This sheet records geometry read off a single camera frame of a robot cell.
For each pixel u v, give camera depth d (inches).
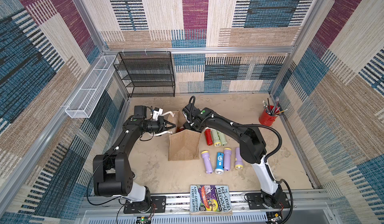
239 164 32.5
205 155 33.9
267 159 22.2
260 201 28.7
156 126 29.2
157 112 31.4
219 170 31.6
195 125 27.2
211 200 28.6
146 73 42.7
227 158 33.4
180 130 32.0
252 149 21.0
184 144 32.7
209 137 37.1
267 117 37.9
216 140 36.0
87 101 28.6
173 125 31.8
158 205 28.9
